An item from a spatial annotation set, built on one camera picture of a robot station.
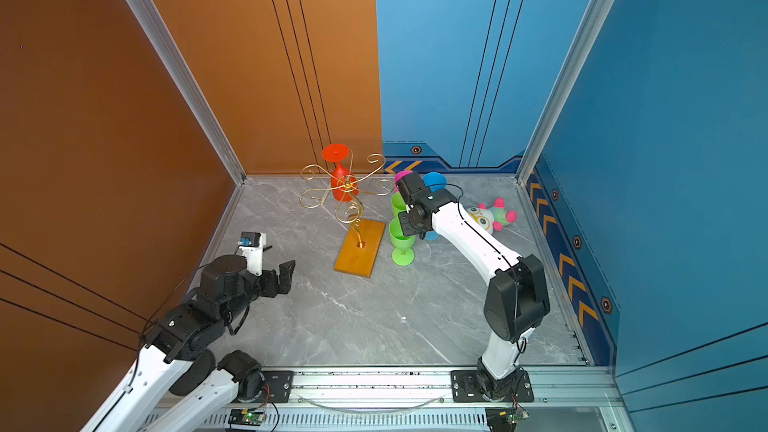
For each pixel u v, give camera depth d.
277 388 0.74
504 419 0.70
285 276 0.65
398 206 0.92
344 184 0.76
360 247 0.99
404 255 0.96
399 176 0.67
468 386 0.72
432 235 0.60
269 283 0.62
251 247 0.60
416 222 0.72
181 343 0.45
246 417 0.71
